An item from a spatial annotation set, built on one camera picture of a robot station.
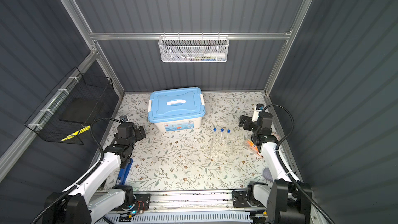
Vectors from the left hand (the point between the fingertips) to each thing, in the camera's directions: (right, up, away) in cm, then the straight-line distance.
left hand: (132, 130), depth 84 cm
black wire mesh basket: (-25, +9, -12) cm, 29 cm away
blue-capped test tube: (+49, 0, -3) cm, 49 cm away
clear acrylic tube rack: (+49, -11, +7) cm, 51 cm away
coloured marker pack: (+67, -10, +7) cm, 68 cm away
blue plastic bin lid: (+21, +14, +7) cm, 26 cm away
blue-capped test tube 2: (+53, 0, -4) cm, 53 cm away
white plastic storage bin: (+25, +1, +9) cm, 27 cm away
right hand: (+66, +7, 0) cm, 66 cm away
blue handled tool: (-2, -22, -4) cm, 22 cm away
